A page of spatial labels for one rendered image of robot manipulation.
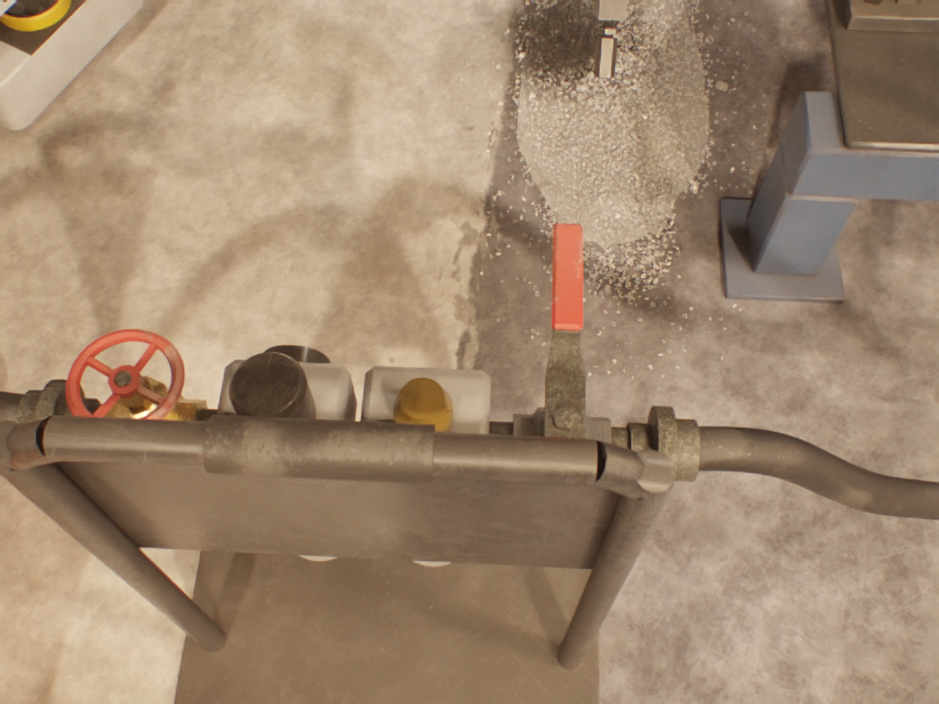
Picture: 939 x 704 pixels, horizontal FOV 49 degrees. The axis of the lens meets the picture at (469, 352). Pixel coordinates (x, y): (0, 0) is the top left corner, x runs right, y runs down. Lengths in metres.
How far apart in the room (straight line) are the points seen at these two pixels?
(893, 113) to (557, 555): 0.60
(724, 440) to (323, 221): 0.74
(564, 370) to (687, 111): 0.80
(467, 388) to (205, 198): 0.74
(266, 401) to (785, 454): 0.33
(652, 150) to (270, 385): 0.84
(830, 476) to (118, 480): 0.47
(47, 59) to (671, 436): 0.98
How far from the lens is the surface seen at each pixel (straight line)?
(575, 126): 1.38
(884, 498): 0.81
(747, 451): 0.69
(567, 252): 0.70
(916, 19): 1.21
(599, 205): 1.32
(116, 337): 0.68
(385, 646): 1.09
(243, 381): 0.64
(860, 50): 1.19
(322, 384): 0.68
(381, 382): 0.68
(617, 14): 1.08
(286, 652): 1.10
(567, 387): 0.67
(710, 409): 1.20
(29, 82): 1.40
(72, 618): 1.17
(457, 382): 0.68
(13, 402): 0.75
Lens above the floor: 1.07
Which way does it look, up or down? 63 degrees down
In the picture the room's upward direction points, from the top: straight up
